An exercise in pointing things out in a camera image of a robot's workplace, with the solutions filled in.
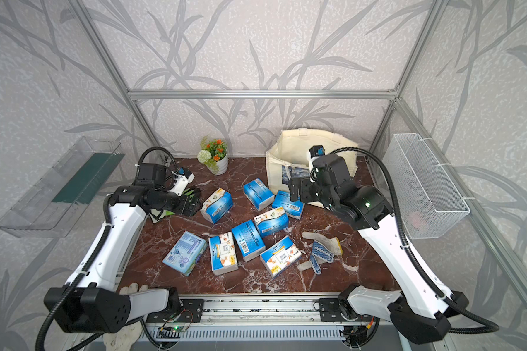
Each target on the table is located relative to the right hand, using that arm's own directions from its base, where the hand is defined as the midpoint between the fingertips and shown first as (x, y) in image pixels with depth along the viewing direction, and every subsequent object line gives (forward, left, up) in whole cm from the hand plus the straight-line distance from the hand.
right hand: (301, 181), depth 65 cm
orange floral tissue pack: (-13, +6, -28) cm, 31 cm away
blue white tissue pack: (+1, +10, -28) cm, 29 cm away
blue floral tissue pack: (+9, +34, -27) cm, 44 cm away
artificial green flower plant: (+37, +39, -21) cm, 57 cm away
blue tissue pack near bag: (+7, +1, -28) cm, 29 cm away
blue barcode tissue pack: (+15, +16, -28) cm, 35 cm away
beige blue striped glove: (-8, -11, -34) cm, 37 cm away
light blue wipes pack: (-11, +42, -29) cm, 52 cm away
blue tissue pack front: (-12, +28, -28) cm, 41 cm away
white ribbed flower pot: (+32, +35, -27) cm, 55 cm away
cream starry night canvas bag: (+31, +3, -21) cm, 38 cm away
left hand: (+2, +39, -14) cm, 41 cm away
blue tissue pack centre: (-7, +19, -28) cm, 34 cm away
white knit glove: (-36, +56, -33) cm, 75 cm away
